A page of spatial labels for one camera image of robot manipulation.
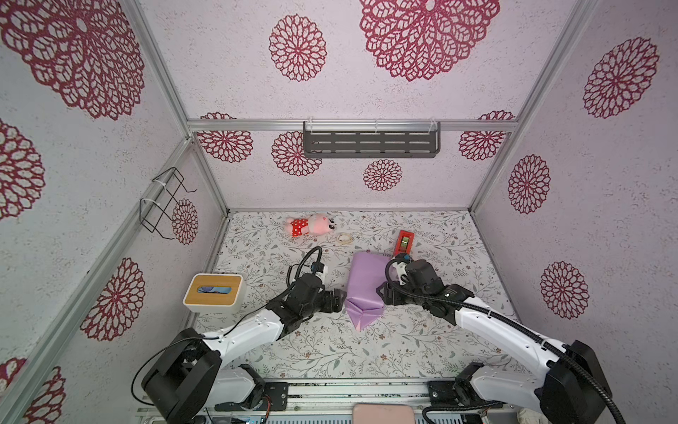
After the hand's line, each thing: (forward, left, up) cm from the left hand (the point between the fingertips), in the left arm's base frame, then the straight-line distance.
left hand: (335, 297), depth 86 cm
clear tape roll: (+29, -4, -7) cm, 30 cm away
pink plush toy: (+32, +7, 0) cm, 33 cm away
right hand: (+1, -15, +6) cm, 16 cm away
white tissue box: (+5, +42, -5) cm, 43 cm away
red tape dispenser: (+23, -27, -1) cm, 35 cm away
